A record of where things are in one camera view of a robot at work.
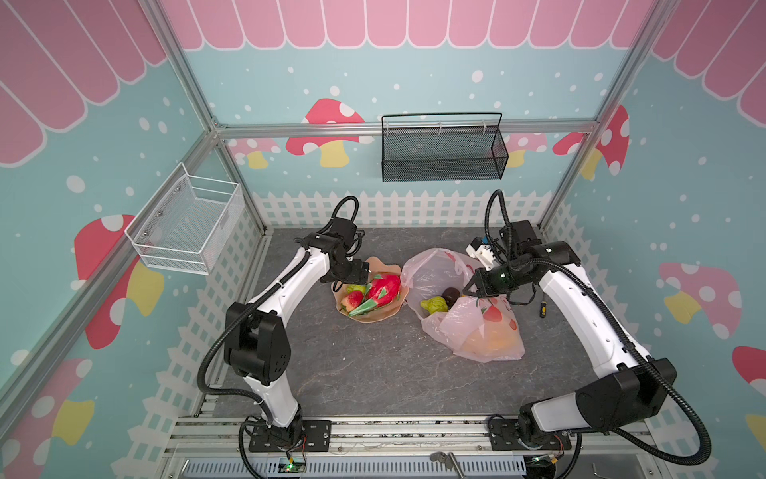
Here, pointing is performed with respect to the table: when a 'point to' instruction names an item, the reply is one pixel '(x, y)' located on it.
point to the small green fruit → (354, 287)
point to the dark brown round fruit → (451, 295)
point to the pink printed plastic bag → (483, 328)
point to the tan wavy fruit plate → (383, 313)
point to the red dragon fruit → (384, 288)
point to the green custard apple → (435, 304)
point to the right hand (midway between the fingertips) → (466, 290)
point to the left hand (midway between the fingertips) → (350, 282)
